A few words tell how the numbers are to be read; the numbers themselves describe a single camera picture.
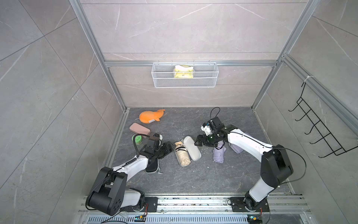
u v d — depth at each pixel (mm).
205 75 1007
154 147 700
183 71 878
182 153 883
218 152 913
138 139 951
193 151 903
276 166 451
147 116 1064
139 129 1046
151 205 732
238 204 730
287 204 749
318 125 679
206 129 817
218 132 652
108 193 418
